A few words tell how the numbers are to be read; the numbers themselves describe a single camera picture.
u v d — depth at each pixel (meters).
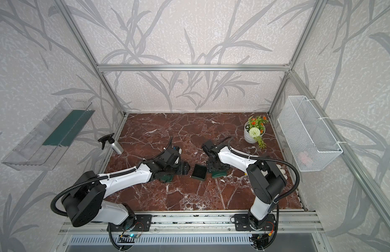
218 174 0.86
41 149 0.64
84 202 0.42
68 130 0.64
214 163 0.65
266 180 0.46
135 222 0.69
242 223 0.73
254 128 0.91
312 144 0.61
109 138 0.88
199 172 0.91
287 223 0.75
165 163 0.67
